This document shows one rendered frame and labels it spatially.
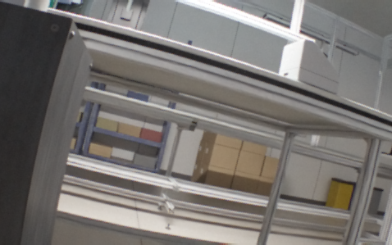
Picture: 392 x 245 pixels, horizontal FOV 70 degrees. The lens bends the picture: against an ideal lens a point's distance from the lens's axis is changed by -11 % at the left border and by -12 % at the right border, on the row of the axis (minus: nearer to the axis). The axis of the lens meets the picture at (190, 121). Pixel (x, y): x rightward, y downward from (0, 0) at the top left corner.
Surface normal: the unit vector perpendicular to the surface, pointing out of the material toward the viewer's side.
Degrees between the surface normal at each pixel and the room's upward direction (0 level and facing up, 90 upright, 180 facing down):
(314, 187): 90
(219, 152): 90
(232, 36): 90
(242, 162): 90
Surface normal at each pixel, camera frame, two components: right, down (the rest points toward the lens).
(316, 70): 0.26, 0.02
